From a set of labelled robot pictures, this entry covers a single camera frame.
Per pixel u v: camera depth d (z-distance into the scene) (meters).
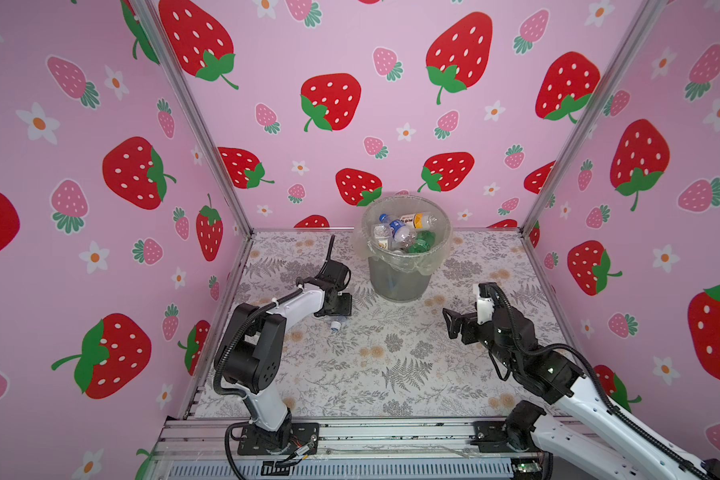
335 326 0.90
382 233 0.82
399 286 0.91
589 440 0.55
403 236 0.86
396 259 0.78
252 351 0.47
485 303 0.63
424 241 0.91
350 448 0.73
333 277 0.76
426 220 0.89
